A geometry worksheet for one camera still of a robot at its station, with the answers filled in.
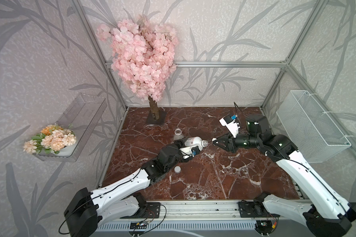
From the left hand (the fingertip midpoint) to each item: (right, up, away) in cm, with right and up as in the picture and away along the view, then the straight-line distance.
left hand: (189, 141), depth 75 cm
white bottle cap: (+11, +3, -12) cm, 16 cm away
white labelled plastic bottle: (+3, +2, -8) cm, 8 cm away
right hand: (+11, +2, -11) cm, 16 cm away
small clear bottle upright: (-6, +3, +7) cm, 9 cm away
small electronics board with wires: (-25, -40, -5) cm, 47 cm away
